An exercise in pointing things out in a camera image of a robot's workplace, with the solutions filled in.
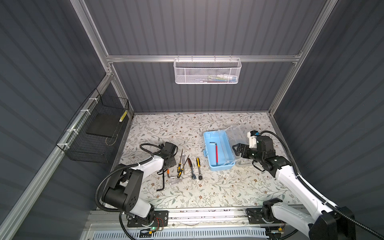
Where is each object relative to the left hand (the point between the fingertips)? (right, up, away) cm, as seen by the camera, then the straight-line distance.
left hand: (170, 162), depth 93 cm
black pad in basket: (-30, +24, -19) cm, 43 cm away
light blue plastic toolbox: (+37, +14, +10) cm, 41 cm away
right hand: (+41, +11, -11) cm, 44 cm away
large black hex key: (-2, -10, -8) cm, 13 cm away
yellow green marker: (-24, +29, -11) cm, 39 cm away
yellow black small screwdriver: (+6, -4, -4) cm, 9 cm away
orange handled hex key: (-1, -5, -4) cm, 6 cm away
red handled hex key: (+30, +6, +6) cm, 31 cm away
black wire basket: (-35, +18, -21) cm, 44 cm away
